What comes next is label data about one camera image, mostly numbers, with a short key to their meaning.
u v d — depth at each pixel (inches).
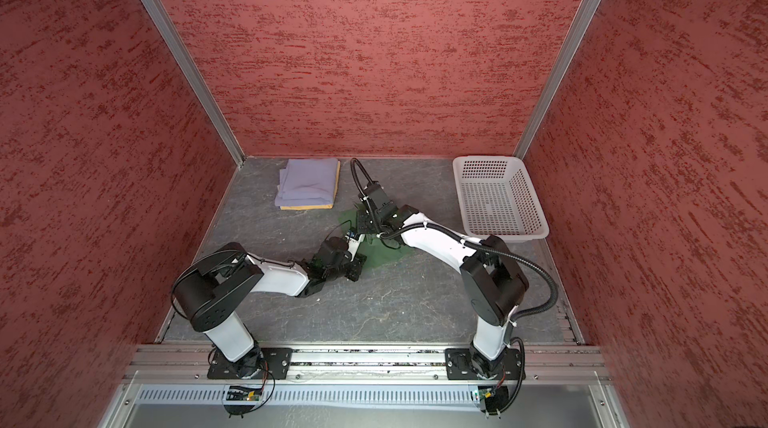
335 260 28.9
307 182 43.0
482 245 19.2
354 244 32.6
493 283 18.3
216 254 19.4
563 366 29.9
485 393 28.3
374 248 36.0
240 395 28.5
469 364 29.1
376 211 26.3
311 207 41.1
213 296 18.3
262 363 28.8
